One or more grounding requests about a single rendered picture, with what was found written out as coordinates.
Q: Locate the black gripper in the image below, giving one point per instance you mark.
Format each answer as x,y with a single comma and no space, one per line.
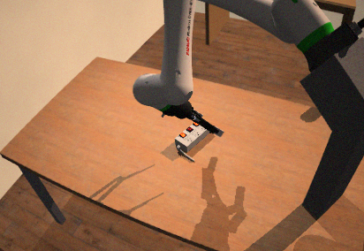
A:
189,112

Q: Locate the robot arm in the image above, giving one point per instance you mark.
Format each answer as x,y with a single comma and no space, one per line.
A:
300,22

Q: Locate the white power strip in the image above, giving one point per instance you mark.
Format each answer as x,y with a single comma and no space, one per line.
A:
190,137

